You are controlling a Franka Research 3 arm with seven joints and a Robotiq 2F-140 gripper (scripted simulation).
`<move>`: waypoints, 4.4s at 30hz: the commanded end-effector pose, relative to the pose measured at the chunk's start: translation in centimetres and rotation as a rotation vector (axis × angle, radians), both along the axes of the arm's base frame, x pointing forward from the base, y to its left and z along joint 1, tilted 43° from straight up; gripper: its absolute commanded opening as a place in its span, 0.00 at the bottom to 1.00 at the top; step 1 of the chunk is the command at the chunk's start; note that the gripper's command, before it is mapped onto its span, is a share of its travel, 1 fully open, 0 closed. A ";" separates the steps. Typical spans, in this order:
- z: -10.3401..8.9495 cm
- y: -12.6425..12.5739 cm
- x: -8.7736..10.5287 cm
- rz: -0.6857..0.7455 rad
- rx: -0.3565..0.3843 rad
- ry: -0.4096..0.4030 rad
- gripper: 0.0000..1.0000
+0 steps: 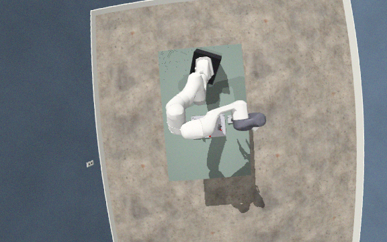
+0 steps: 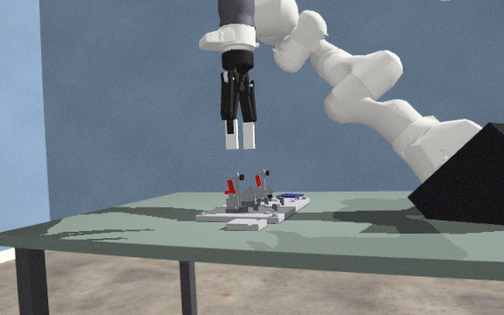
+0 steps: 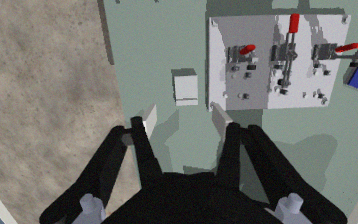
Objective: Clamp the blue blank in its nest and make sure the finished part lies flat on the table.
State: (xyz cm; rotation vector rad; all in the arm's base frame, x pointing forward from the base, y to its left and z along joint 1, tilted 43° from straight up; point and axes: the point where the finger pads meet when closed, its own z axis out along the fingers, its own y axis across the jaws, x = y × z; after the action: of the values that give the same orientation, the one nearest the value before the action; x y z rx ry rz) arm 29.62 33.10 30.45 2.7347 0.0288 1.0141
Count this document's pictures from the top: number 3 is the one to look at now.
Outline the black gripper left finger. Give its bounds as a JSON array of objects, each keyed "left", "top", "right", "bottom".
[{"left": 39, "top": 104, "right": 176, "bottom": 224}]

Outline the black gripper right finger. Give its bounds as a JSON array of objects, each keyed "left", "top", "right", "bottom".
[{"left": 208, "top": 103, "right": 348, "bottom": 224}]

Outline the grey fixture plate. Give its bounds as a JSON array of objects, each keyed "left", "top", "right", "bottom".
[{"left": 208, "top": 14, "right": 351, "bottom": 111}]

